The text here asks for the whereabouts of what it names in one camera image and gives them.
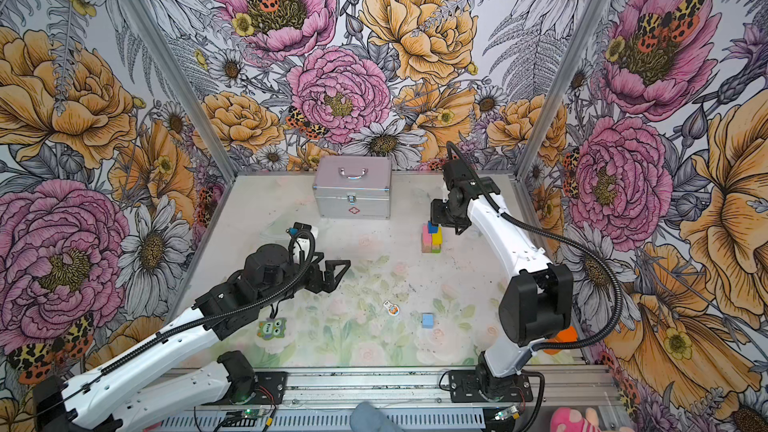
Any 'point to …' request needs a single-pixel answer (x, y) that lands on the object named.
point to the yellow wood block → (437, 238)
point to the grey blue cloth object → (365, 417)
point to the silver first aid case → (353, 187)
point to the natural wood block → (426, 248)
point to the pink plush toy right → (571, 420)
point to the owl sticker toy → (272, 328)
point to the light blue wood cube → (428, 320)
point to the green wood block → (436, 250)
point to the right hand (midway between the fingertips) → (441, 228)
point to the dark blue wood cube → (432, 229)
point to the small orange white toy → (393, 309)
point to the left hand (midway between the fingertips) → (335, 269)
